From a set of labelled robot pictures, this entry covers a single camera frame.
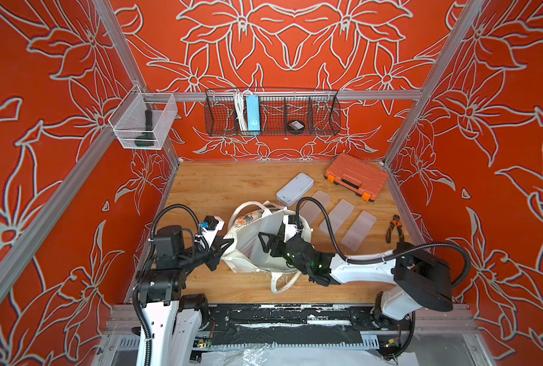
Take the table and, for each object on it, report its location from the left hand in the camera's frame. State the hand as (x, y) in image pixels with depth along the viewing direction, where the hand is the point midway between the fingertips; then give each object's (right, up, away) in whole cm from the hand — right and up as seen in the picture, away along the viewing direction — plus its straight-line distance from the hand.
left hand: (228, 238), depth 69 cm
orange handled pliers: (+67, +1, +26) cm, 72 cm away
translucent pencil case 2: (+51, -3, +24) cm, 56 cm away
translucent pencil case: (+42, +2, +28) cm, 51 cm away
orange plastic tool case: (+59, +18, +37) cm, 72 cm away
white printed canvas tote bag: (+5, -8, +12) cm, 15 cm away
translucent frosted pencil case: (+31, +5, +29) cm, 43 cm away
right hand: (+11, 0, +10) cm, 14 cm away
